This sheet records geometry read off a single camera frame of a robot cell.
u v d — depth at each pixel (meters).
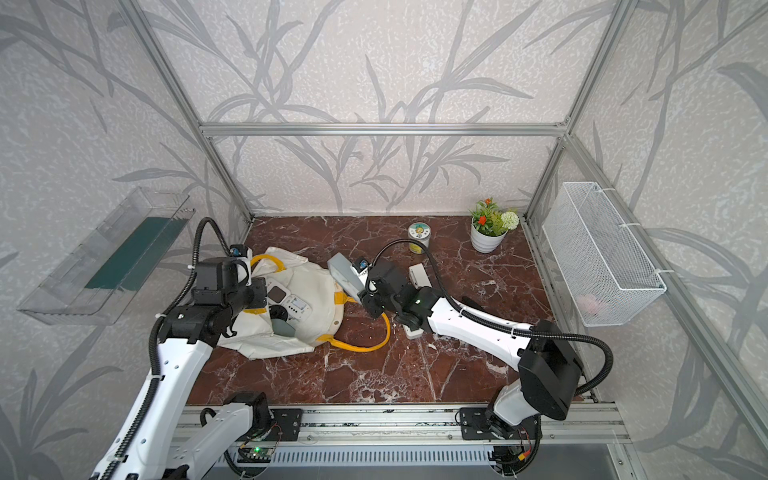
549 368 0.42
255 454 0.71
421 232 1.05
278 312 0.89
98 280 0.64
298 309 0.91
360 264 0.68
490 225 0.99
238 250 0.64
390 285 0.58
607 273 0.61
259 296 0.65
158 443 0.39
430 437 0.73
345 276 0.79
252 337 0.71
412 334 0.87
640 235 0.66
